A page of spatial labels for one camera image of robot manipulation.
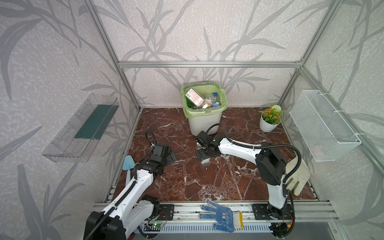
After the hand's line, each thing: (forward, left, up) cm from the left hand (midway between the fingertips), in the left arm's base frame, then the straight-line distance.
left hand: (169, 152), depth 85 cm
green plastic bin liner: (+38, -19, +16) cm, 45 cm away
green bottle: (+22, -12, +18) cm, 30 cm away
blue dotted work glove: (-32, -32, -7) cm, 46 cm away
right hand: (+4, -21, -4) cm, 21 cm away
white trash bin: (+16, -18, +7) cm, 25 cm away
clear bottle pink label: (+24, -15, +20) cm, 35 cm away
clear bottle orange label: (+24, -22, +16) cm, 36 cm away
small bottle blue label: (+26, -25, +19) cm, 41 cm away
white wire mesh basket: (-4, -71, +26) cm, 76 cm away
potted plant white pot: (+22, -63, +6) cm, 67 cm away
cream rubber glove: (-9, -77, -8) cm, 78 cm away
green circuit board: (-34, +3, -8) cm, 35 cm away
